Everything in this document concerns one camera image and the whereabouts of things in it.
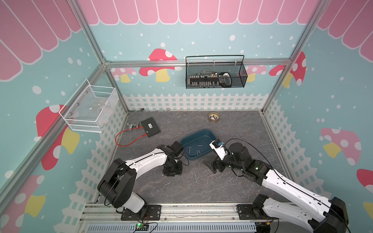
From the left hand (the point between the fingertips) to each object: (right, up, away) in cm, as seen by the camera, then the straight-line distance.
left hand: (178, 176), depth 83 cm
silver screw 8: (+31, -2, +2) cm, 31 cm away
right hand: (+17, +14, -9) cm, 24 cm away
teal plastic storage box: (+13, +16, +16) cm, 26 cm away
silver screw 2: (+12, +11, +13) cm, 21 cm away
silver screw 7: (-6, -4, 0) cm, 8 cm away
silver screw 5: (+10, -2, +3) cm, 11 cm away
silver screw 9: (+25, -1, +3) cm, 26 cm away
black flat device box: (-23, +28, +25) cm, 44 cm away
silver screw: (+14, +16, +15) cm, 25 cm away
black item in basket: (+29, +58, +7) cm, 65 cm away
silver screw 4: (+14, +6, +10) cm, 18 cm away
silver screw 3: (+6, +14, +16) cm, 23 cm away
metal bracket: (-38, +29, +26) cm, 54 cm away
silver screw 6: (+11, -2, +2) cm, 12 cm away
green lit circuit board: (-17, -22, -11) cm, 30 cm away
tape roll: (+26, +36, +32) cm, 55 cm away
